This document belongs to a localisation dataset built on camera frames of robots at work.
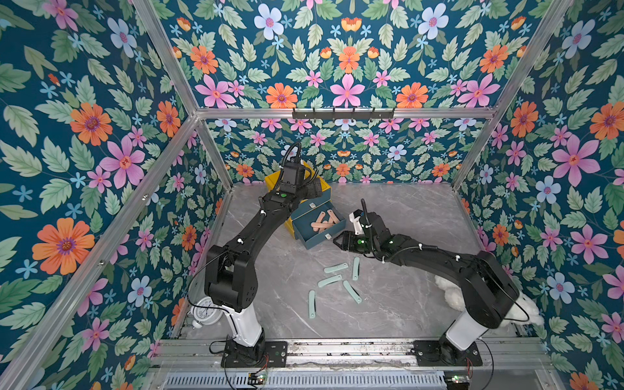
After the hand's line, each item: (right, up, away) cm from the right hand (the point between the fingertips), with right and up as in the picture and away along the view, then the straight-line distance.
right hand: (342, 236), depth 86 cm
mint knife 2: (-5, -16, +2) cm, 17 cm away
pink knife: (-8, +4, +8) cm, 11 cm away
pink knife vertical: (-4, +5, +10) cm, 12 cm away
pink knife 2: (-3, +7, +10) cm, 13 cm away
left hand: (-11, +20, +2) cm, 23 cm away
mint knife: (-2, -13, +6) cm, 14 cm away
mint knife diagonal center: (+5, -21, 0) cm, 22 cm away
